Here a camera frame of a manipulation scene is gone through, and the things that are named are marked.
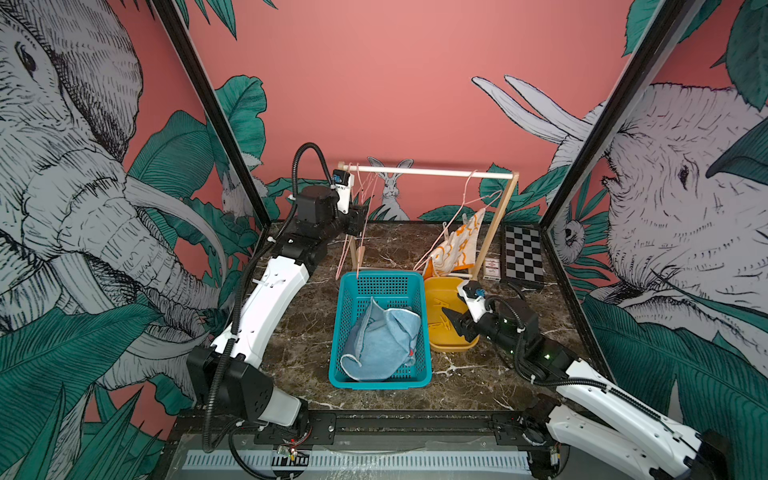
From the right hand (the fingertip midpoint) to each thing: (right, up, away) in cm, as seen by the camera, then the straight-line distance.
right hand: (449, 297), depth 74 cm
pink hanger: (-22, +38, +32) cm, 54 cm away
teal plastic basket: (-11, -2, +24) cm, 26 cm away
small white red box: (+21, +5, +31) cm, 37 cm away
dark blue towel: (-18, -14, +10) cm, 25 cm away
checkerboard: (+33, +9, +33) cm, 47 cm away
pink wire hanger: (-28, +33, +47) cm, 64 cm away
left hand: (-23, +25, 0) cm, 33 cm away
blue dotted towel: (-9, -19, +8) cm, 22 cm away
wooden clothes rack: (+14, +19, +8) cm, 25 cm away
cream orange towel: (+7, +12, +21) cm, 25 cm away
